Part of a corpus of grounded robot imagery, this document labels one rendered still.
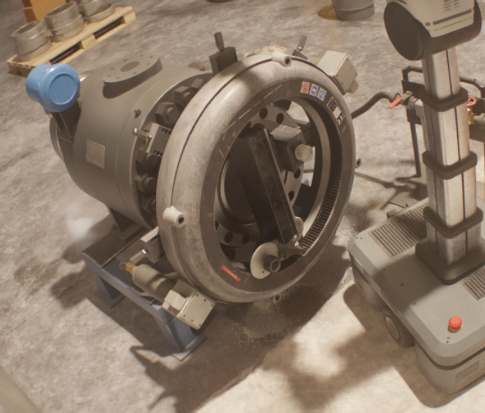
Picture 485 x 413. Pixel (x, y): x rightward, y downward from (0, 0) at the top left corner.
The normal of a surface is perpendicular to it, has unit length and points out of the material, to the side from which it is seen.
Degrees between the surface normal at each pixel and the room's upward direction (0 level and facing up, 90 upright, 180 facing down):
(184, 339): 90
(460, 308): 0
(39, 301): 0
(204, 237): 90
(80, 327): 0
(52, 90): 90
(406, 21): 90
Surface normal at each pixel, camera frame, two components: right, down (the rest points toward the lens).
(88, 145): -0.71, 0.14
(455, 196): 0.36, 0.48
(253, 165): -0.66, 0.60
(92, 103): -0.56, -0.37
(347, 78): 0.70, 0.27
